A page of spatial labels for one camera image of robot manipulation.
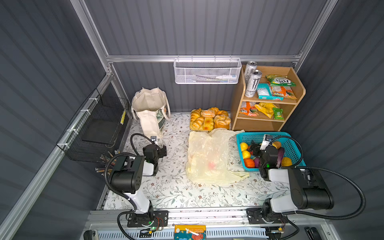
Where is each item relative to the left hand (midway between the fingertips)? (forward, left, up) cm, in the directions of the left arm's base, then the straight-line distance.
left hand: (155, 145), depth 97 cm
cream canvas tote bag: (+34, +5, +5) cm, 35 cm away
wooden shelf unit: (+17, -78, -1) cm, 80 cm away
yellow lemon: (-4, -58, +1) cm, 58 cm away
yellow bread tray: (+14, -32, -2) cm, 35 cm away
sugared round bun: (+25, -38, +4) cm, 45 cm away
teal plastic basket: (-11, -85, +5) cm, 85 cm away
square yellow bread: (+16, -37, +1) cm, 41 cm away
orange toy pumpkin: (-17, -57, +2) cm, 60 cm away
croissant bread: (+22, -29, +1) cm, 36 cm away
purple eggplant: (-11, -79, +2) cm, 80 cm away
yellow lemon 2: (-11, -57, +2) cm, 58 cm away
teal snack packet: (+13, -67, +31) cm, 75 cm away
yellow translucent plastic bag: (-14, -33, -1) cm, 36 cm away
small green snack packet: (+9, -80, +17) cm, 82 cm away
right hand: (-6, -68, +7) cm, 68 cm away
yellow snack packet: (+14, -74, +17) cm, 77 cm away
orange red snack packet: (+15, -62, +17) cm, 66 cm away
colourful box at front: (-48, -21, -3) cm, 52 cm away
